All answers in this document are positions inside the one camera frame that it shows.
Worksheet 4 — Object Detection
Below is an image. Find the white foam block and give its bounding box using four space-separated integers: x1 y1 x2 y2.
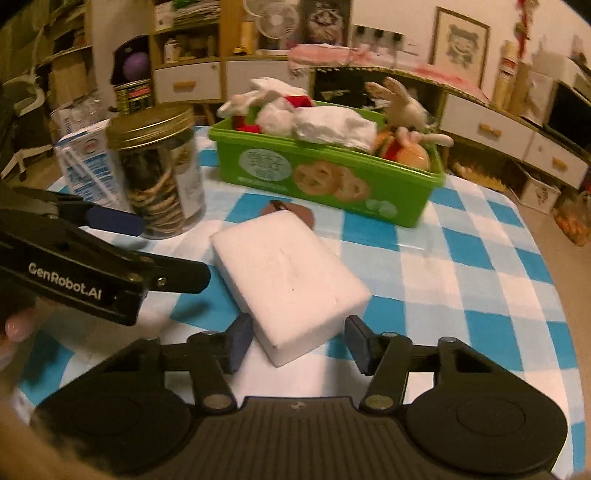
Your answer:
211 210 372 367

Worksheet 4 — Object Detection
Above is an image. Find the santa plush toy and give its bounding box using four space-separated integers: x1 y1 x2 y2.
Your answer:
232 95 315 137

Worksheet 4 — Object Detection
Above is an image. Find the white rabbit plush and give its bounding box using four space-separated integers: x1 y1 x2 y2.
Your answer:
217 77 378 153

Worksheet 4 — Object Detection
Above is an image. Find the hamburger plush toy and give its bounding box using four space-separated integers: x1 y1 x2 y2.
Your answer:
373 127 454 171

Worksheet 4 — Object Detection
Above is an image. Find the doll with checkered dress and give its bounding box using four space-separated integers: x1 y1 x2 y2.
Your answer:
365 77 429 133

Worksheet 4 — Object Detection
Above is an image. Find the person's left hand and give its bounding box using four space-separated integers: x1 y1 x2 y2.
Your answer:
0 308 38 370

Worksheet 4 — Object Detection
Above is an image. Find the milk carton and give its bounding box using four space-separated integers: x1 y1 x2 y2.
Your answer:
55 120 130 212

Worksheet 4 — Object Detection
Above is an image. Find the glass jar gold lid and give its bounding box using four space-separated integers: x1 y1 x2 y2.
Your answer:
106 104 205 239

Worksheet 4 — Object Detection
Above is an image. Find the blue white checkered tablecloth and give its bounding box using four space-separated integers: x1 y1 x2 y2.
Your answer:
11 127 586 478

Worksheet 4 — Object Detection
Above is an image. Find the tall drink can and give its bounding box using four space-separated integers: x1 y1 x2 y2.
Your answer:
114 79 154 115

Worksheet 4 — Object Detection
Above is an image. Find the purple ball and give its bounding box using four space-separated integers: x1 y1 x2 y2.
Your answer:
122 52 151 82

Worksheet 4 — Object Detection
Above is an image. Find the brown small pouch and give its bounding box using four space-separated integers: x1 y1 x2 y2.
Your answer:
260 199 315 229

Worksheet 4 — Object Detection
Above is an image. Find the green plastic bin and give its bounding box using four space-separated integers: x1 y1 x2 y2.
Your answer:
209 107 445 227

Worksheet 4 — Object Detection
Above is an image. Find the egg carton tray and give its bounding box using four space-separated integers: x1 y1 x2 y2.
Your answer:
452 161 507 193

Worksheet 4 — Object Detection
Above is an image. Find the wooden shelf unit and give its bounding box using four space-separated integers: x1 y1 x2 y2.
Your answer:
149 1 222 104

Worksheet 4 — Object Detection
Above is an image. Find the white storage crate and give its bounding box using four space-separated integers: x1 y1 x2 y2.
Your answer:
511 172 561 214

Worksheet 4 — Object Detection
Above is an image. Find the bag of oranges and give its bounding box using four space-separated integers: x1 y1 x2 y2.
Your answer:
553 190 590 247

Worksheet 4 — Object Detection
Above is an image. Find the pink table runner cloth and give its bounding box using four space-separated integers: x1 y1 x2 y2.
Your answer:
287 44 489 105

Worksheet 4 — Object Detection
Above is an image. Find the white desk fan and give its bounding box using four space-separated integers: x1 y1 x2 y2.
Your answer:
256 1 300 50

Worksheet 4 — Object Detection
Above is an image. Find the stack of paper cups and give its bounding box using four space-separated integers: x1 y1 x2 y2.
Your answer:
491 40 519 110

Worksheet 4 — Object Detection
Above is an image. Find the framed cat picture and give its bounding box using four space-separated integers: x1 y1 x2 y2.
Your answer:
301 0 352 46

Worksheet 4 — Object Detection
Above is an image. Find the black microwave oven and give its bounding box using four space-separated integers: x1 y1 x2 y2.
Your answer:
522 70 590 153

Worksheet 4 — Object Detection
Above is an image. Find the framed cartoon girl picture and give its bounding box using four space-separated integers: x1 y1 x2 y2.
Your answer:
429 6 490 89

